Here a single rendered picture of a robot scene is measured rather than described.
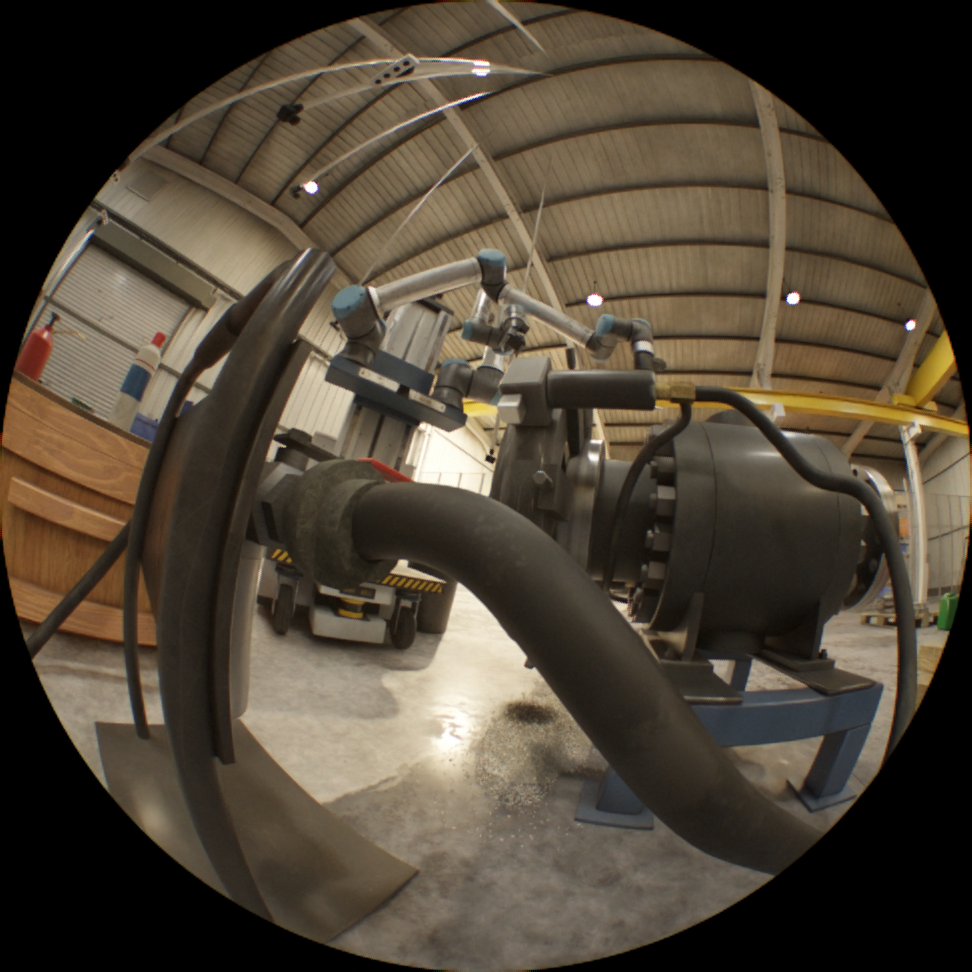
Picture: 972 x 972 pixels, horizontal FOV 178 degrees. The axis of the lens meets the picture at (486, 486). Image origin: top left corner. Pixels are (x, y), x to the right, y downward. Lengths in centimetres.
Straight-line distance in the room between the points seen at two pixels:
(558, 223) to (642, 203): 214
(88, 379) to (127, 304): 193
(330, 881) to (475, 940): 17
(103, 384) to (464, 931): 902
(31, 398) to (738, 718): 130
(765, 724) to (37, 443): 131
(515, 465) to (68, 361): 934
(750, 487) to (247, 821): 97
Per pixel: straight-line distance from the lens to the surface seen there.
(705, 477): 67
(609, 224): 855
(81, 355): 929
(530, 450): 58
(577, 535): 69
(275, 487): 18
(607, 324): 123
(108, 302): 965
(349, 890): 47
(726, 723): 59
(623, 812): 66
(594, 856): 58
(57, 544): 82
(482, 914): 48
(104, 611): 82
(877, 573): 105
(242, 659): 29
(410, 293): 132
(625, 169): 820
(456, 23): 838
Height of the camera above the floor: 43
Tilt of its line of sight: 14 degrees up
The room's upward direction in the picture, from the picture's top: 11 degrees clockwise
